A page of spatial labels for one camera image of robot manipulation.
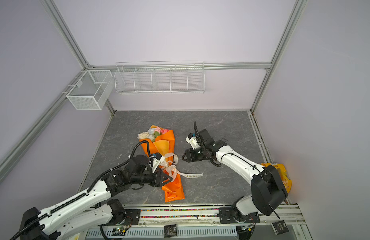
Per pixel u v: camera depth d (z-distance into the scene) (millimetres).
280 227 694
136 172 580
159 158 689
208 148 618
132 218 736
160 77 990
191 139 768
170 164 880
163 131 1022
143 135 991
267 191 420
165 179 719
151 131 1038
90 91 971
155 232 707
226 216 718
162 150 915
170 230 683
